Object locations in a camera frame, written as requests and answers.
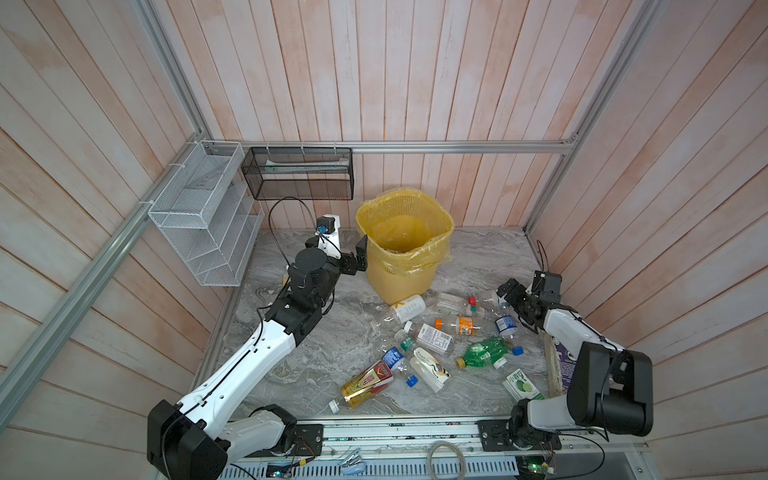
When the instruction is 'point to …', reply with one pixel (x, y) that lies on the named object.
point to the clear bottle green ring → (447, 312)
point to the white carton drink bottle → (429, 370)
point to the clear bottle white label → (399, 313)
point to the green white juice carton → (521, 387)
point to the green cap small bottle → (404, 339)
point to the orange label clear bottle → (465, 325)
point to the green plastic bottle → (493, 351)
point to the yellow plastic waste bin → (409, 234)
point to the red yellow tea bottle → (370, 381)
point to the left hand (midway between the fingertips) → (349, 238)
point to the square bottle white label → (430, 338)
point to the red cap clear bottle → (489, 304)
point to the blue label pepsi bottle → (395, 360)
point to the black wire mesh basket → (300, 173)
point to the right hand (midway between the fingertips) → (509, 292)
